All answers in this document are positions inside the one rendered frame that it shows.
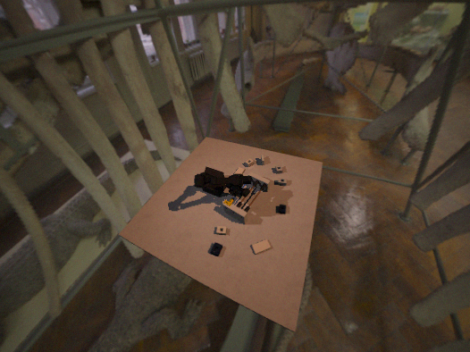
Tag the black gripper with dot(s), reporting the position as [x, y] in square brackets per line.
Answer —
[244, 192]

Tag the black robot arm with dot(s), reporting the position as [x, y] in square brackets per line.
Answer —
[235, 180]

